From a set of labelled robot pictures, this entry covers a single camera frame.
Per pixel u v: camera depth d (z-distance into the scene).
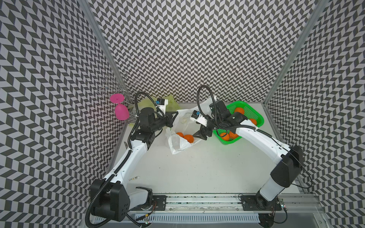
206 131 0.67
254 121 0.99
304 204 0.79
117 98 0.79
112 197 0.38
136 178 0.80
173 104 1.15
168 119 0.67
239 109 1.06
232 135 0.58
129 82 1.08
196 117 0.65
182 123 1.00
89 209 0.36
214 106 0.59
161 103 0.66
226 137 0.92
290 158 0.43
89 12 0.73
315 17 0.70
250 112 1.05
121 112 0.86
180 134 0.98
